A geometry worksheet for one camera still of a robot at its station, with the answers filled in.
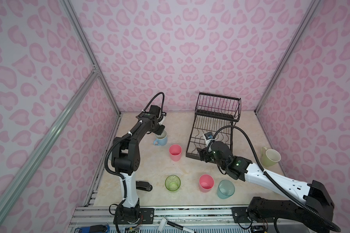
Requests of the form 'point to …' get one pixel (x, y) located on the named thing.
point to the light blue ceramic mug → (161, 140)
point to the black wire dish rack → (215, 116)
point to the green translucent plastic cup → (172, 182)
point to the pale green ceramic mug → (269, 157)
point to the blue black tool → (96, 228)
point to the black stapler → (144, 186)
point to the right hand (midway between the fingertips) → (203, 146)
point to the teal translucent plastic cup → (225, 189)
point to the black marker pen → (164, 222)
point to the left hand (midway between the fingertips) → (159, 128)
